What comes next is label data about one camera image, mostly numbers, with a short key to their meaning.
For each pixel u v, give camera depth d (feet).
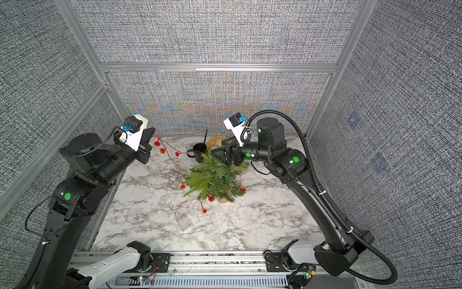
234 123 1.63
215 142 3.66
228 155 1.67
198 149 3.46
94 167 1.26
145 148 1.55
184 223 2.75
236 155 1.66
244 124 1.64
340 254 1.23
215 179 2.24
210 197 2.30
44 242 1.15
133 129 1.37
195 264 2.45
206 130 3.97
